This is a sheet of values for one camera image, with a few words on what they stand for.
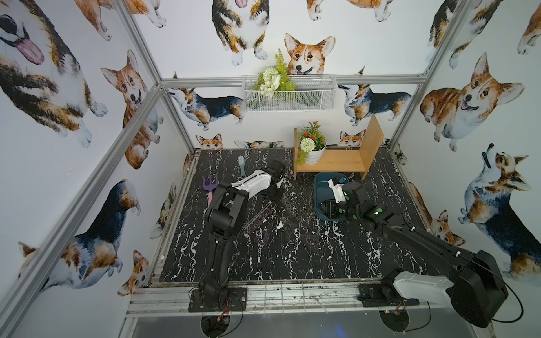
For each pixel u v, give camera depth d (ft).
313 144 3.05
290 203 3.27
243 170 3.72
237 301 2.45
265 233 2.96
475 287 1.29
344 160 3.50
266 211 3.19
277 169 2.75
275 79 2.58
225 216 1.84
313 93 3.04
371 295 2.41
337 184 2.41
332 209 2.36
